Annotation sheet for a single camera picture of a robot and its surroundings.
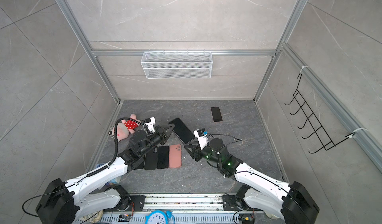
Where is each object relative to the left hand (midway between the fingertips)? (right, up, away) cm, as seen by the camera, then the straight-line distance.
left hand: (176, 123), depth 71 cm
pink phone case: (-3, -22, +19) cm, 29 cm away
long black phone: (-10, -22, +17) cm, 29 cm away
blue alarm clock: (-8, -44, -3) cm, 45 cm away
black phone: (+3, -4, +1) cm, 5 cm away
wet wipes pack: (-44, -24, +11) cm, 51 cm away
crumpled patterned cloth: (-34, -39, -10) cm, 53 cm away
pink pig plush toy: (-36, -4, +27) cm, 45 cm away
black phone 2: (-14, -17, -11) cm, 24 cm away
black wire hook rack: (+61, -4, -11) cm, 62 cm away
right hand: (+6, -12, +3) cm, 13 cm away
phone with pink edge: (+26, +3, +40) cm, 48 cm away
